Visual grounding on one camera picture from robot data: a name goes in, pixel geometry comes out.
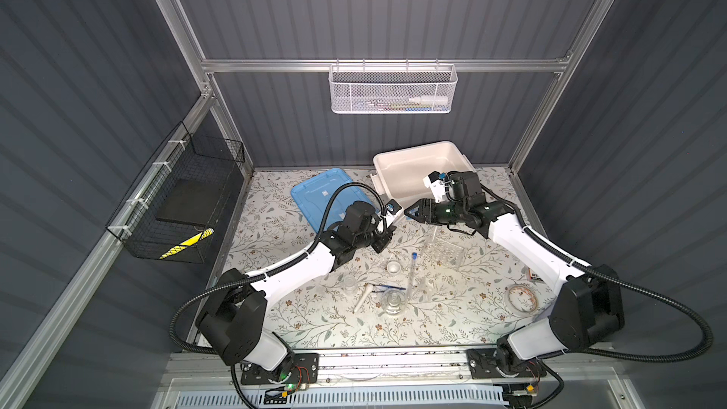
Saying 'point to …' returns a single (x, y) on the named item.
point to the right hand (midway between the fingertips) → (413, 214)
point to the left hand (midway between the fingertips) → (392, 224)
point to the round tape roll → (522, 298)
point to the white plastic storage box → (399, 173)
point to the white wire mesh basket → (392, 89)
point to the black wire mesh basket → (174, 210)
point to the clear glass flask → (393, 302)
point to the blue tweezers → (386, 286)
